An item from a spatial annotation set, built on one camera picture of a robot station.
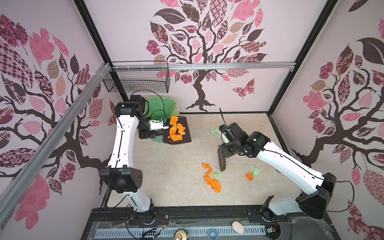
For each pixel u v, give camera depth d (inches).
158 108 38.5
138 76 37.3
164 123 25.9
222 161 32.1
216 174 33.9
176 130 29.9
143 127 24.5
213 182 32.8
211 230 28.0
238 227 27.4
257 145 19.1
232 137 22.6
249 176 33.9
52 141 20.6
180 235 23.6
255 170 34.6
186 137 29.8
